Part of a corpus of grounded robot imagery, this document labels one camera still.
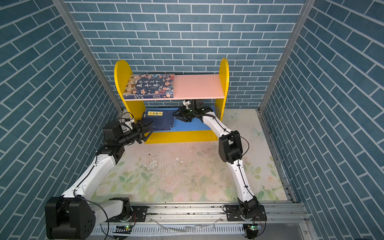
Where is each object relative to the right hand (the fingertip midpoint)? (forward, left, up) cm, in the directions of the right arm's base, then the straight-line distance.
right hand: (173, 114), depth 92 cm
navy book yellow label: (-9, +7, -3) cm, 12 cm away
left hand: (-16, +6, +9) cm, 19 cm away
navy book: (-1, +8, -1) cm, 9 cm away
